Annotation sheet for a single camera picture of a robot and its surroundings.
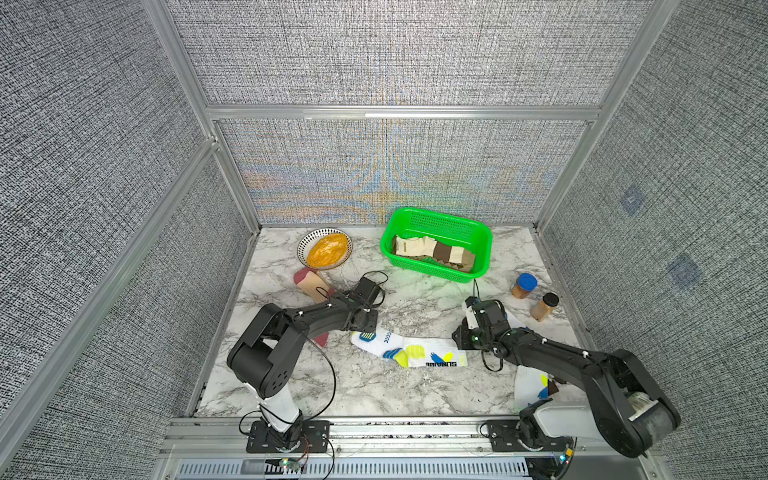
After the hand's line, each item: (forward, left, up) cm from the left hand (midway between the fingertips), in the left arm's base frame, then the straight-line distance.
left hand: (372, 321), depth 93 cm
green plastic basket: (+30, -39, +5) cm, 49 cm away
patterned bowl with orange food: (+25, +16, +7) cm, 30 cm away
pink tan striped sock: (+14, +20, +2) cm, 24 cm away
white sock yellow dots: (-11, -10, +1) cm, 15 cm away
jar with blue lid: (+9, -50, +5) cm, 51 cm away
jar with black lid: (-1, -51, +6) cm, 51 cm away
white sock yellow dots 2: (-21, -43, 0) cm, 48 cm away
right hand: (-4, -25, +2) cm, 25 cm away
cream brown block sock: (+27, -23, +2) cm, 35 cm away
